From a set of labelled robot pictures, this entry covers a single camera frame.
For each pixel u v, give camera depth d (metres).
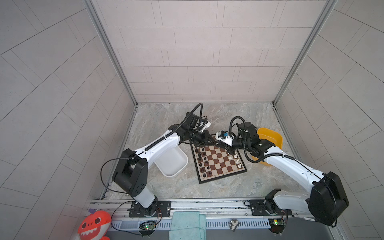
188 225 0.67
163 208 0.71
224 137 0.64
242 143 0.65
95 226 0.60
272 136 0.97
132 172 0.43
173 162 0.85
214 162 0.85
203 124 0.68
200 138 0.70
